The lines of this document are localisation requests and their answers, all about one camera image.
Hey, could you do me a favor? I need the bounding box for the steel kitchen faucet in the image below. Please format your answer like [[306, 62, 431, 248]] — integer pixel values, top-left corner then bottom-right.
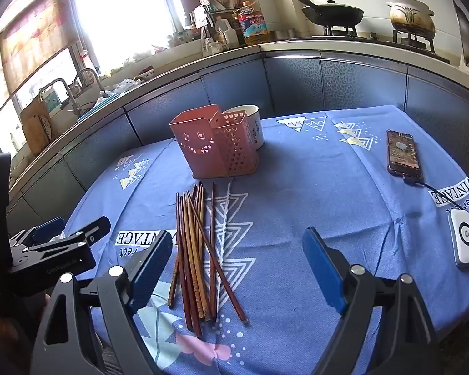
[[73, 68, 103, 91], [39, 78, 81, 118]]

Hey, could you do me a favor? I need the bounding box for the wooden cutting board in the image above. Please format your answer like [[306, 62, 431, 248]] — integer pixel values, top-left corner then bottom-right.
[[19, 97, 52, 156]]

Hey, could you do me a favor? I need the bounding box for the cooking oil bottle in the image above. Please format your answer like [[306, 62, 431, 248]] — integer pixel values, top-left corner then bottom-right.
[[238, 2, 270, 46]]

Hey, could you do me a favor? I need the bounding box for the metal pot on stove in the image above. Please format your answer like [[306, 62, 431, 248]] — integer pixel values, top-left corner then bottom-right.
[[386, 0, 436, 37]]

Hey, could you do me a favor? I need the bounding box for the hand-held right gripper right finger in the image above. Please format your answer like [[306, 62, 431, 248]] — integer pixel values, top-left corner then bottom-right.
[[302, 227, 448, 375]]

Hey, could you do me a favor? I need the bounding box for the pink plastic utensil holder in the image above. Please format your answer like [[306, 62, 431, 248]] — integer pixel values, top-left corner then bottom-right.
[[169, 104, 263, 179]]

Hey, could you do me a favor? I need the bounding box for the window roller blind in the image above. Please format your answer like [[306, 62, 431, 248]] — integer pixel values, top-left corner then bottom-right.
[[0, 0, 81, 95]]

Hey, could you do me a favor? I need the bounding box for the white plastic bag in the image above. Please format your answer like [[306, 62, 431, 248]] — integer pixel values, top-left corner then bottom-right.
[[111, 78, 142, 95]]

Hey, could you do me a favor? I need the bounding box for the black frying pan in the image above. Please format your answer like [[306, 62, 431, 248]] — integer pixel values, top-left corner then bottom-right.
[[292, 0, 365, 26]]

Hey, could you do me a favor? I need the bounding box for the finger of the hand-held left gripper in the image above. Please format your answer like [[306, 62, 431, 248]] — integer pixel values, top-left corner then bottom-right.
[[30, 217, 67, 243], [8, 215, 112, 258]]

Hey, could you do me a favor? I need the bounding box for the gas stove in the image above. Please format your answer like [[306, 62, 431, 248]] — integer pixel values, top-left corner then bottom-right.
[[293, 23, 452, 65]]

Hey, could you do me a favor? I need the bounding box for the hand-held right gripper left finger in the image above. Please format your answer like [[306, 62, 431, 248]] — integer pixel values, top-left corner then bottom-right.
[[30, 230, 173, 375]]

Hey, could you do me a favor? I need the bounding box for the metal seasoning rack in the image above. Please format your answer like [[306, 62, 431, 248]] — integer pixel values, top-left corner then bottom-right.
[[195, 6, 243, 54]]

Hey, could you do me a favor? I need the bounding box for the steel wok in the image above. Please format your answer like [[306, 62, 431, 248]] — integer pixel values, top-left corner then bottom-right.
[[452, 0, 469, 68]]

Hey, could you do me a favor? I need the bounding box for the white ceramic cup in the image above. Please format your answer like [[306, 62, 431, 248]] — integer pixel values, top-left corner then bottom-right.
[[223, 104, 265, 150]]

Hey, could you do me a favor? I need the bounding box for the white power strip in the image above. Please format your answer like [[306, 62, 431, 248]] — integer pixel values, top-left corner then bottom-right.
[[448, 210, 469, 267]]

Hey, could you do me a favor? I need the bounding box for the bunch of wooden chopsticks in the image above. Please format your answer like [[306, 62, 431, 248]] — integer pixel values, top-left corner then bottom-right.
[[167, 182, 251, 338]]

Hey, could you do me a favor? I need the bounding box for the grey kitchen base cabinet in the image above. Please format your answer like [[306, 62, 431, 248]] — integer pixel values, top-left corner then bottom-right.
[[6, 41, 469, 223]]

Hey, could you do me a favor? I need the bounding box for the blue printed tablecloth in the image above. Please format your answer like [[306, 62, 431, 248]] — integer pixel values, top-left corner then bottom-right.
[[60, 105, 469, 372]]

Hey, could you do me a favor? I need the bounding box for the white plastic jug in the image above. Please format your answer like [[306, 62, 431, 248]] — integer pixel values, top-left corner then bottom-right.
[[215, 19, 239, 50]]

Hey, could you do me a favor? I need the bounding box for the black charging cable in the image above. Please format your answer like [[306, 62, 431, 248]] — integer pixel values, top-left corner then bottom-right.
[[402, 177, 469, 229]]

